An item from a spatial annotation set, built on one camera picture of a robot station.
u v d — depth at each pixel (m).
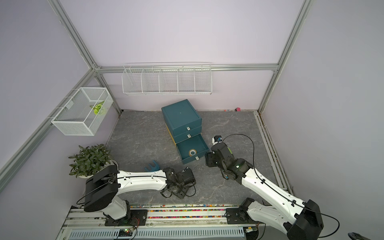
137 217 0.72
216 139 0.68
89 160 0.70
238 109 1.24
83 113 0.83
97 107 0.81
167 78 0.99
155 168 0.89
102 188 0.43
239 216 0.65
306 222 0.38
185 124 0.84
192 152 0.96
